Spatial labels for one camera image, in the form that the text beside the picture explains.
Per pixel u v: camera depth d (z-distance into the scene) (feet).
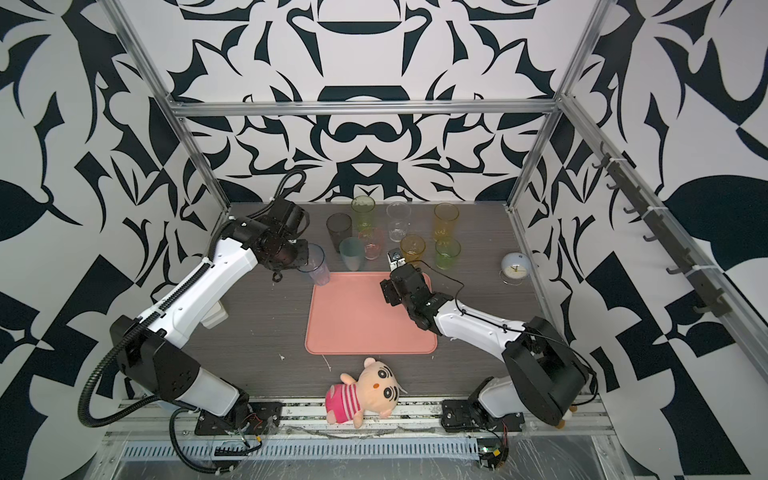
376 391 2.34
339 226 3.16
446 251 3.34
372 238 3.22
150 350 1.33
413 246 3.32
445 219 3.26
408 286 2.15
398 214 3.33
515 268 3.14
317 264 2.56
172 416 2.21
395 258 2.48
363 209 3.34
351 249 3.34
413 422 2.45
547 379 1.41
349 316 3.07
